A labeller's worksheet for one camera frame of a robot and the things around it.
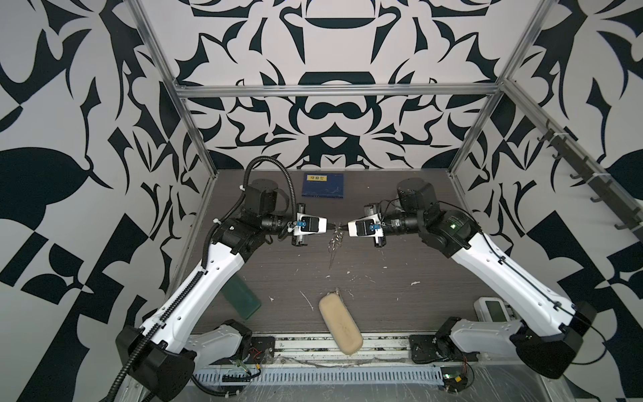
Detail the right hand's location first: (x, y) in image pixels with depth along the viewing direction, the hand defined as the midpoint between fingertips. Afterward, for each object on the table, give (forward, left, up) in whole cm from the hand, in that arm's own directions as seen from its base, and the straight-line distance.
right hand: (345, 220), depth 62 cm
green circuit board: (-30, -30, -36) cm, 56 cm away
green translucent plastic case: (-6, +34, -32) cm, 47 cm away
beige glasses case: (-16, +1, -31) cm, 35 cm away
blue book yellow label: (+42, +6, -33) cm, 54 cm away
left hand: (+2, +3, 0) cm, 3 cm away
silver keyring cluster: (-5, +2, 0) cm, 5 cm away
